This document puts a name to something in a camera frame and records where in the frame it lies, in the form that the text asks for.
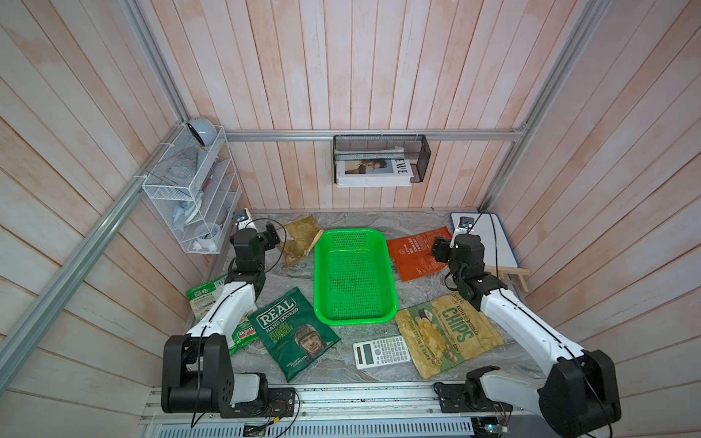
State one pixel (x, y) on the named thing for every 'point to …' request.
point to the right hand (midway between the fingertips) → (448, 235)
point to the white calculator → (381, 351)
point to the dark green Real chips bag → (292, 332)
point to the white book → (375, 167)
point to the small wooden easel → (502, 271)
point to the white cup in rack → (206, 235)
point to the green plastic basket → (354, 280)
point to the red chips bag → (413, 254)
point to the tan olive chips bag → (301, 234)
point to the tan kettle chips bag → (445, 332)
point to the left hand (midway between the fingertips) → (260, 226)
